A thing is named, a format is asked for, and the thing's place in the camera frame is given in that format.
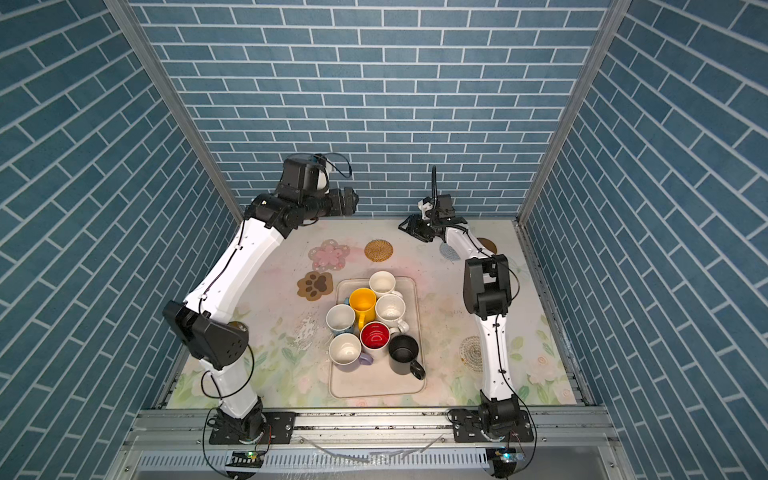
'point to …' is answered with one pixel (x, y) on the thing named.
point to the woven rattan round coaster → (378, 250)
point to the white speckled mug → (390, 309)
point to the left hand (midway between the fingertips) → (345, 197)
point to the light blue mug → (340, 318)
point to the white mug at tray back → (383, 283)
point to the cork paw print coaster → (314, 285)
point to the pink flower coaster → (329, 255)
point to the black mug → (403, 352)
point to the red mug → (375, 338)
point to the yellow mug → (363, 301)
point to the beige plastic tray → (376, 380)
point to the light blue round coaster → (447, 251)
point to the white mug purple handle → (345, 352)
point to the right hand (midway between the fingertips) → (401, 225)
